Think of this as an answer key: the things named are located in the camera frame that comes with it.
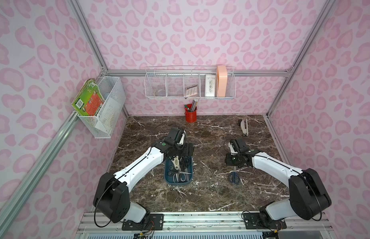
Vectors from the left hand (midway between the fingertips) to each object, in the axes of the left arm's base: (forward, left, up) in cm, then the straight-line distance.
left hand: (188, 147), depth 83 cm
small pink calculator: (+34, -2, +13) cm, 36 cm away
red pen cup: (+34, -1, -12) cm, 36 cm away
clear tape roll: (+31, +18, +14) cm, 39 cm away
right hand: (-2, -22, -11) cm, 25 cm away
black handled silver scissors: (-9, +10, -14) cm, 19 cm away
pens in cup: (+38, -3, -5) cm, 39 cm away
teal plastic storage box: (-7, +6, -14) cm, 17 cm away
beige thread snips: (+22, -40, -13) cm, 48 cm away
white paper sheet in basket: (+18, +45, +13) cm, 50 cm away
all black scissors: (-3, +3, -13) cm, 13 cm away
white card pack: (+34, -13, +16) cm, 40 cm away
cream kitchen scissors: (-2, +8, -13) cm, 15 cm away
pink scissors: (-12, +8, -14) cm, 20 cm away
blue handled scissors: (-11, -27, -15) cm, 32 cm away
